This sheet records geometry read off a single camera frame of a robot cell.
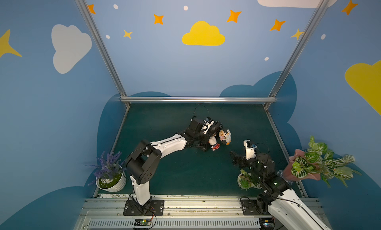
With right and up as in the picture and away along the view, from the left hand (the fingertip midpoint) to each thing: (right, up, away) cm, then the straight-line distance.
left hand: (210, 131), depth 90 cm
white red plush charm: (+2, -9, -2) cm, 9 cm away
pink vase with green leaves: (+45, -12, -26) cm, 53 cm away
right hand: (+15, -9, -9) cm, 20 cm away
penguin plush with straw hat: (+10, -3, +1) cm, 10 cm away
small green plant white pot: (+18, -26, -12) cm, 33 cm away
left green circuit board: (-36, -43, -18) cm, 59 cm away
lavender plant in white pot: (-49, -19, -22) cm, 57 cm away
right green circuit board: (+26, -44, -18) cm, 54 cm away
